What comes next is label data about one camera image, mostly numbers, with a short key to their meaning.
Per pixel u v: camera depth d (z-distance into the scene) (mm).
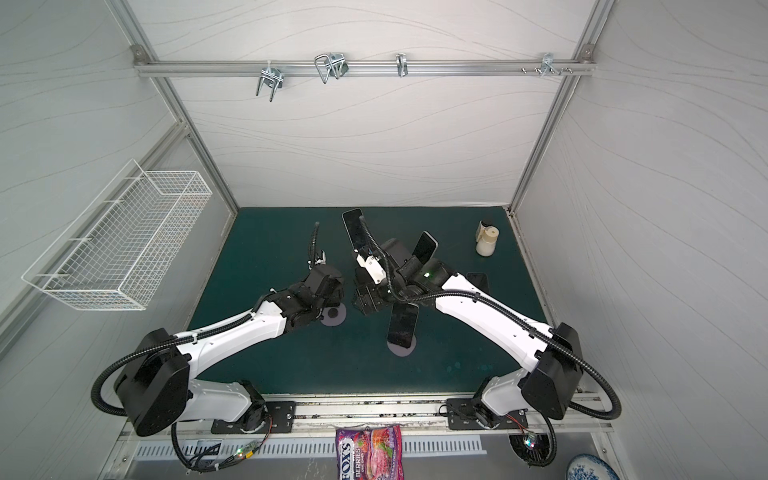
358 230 1095
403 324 844
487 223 1032
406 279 554
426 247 868
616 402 375
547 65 765
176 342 436
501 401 611
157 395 402
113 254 673
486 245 1038
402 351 832
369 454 670
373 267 672
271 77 794
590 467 653
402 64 780
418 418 748
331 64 765
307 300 638
